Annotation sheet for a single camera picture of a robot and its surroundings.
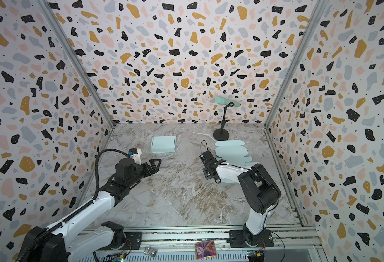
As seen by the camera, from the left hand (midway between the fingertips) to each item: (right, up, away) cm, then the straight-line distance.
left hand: (157, 160), depth 82 cm
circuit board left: (-13, -41, -12) cm, 44 cm away
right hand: (+28, -7, +14) cm, 32 cm away
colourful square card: (+24, -37, -11) cm, 46 cm away
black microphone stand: (+37, +14, +34) cm, 52 cm away
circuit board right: (+46, -41, -10) cm, 63 cm away
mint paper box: (-3, +7, +25) cm, 26 cm away
